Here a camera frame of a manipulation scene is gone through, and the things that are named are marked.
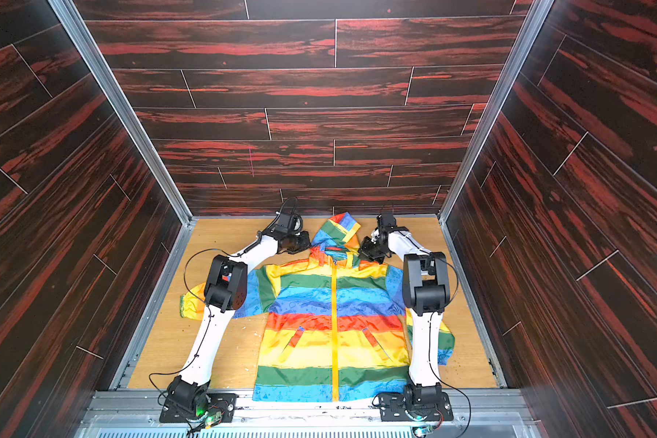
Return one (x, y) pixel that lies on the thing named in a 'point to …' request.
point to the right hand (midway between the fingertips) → (365, 254)
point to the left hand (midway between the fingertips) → (314, 242)
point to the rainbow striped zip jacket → (327, 326)
